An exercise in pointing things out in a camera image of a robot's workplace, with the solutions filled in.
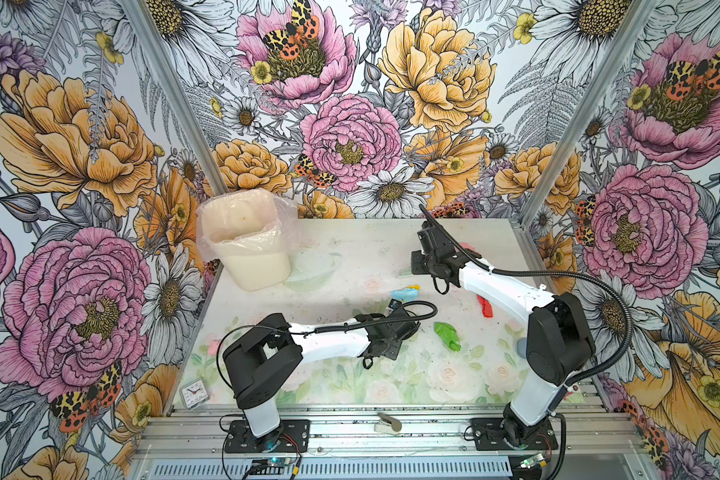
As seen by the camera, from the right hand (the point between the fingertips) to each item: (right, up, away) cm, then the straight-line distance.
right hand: (421, 267), depth 92 cm
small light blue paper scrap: (-4, -9, +7) cm, 12 cm away
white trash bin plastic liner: (-48, +10, -7) cm, 49 cm away
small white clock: (-61, -32, -13) cm, 70 cm away
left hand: (-12, -23, -5) cm, 26 cm away
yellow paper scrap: (0, -7, +8) cm, 11 cm away
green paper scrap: (+8, -20, -1) cm, 22 cm away
